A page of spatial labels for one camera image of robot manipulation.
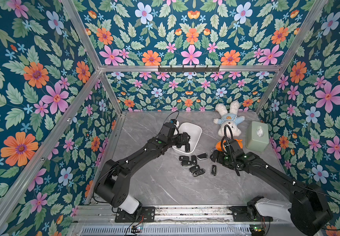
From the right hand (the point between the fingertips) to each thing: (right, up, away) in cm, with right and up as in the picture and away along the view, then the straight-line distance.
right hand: (215, 158), depth 85 cm
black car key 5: (-17, -5, +6) cm, 19 cm away
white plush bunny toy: (+15, +25, +20) cm, 35 cm away
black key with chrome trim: (-10, -9, +1) cm, 13 cm away
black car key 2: (-12, -3, +8) cm, 15 cm away
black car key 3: (-12, -7, +4) cm, 14 cm away
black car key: (-18, -2, +8) cm, 20 cm away
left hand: (-17, +13, +1) cm, 22 cm away
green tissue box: (+30, +12, +9) cm, 33 cm away
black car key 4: (0, -8, +3) cm, 9 cm away
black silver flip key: (-6, -1, +9) cm, 11 cm away
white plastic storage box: (-10, +15, +20) cm, 27 cm away
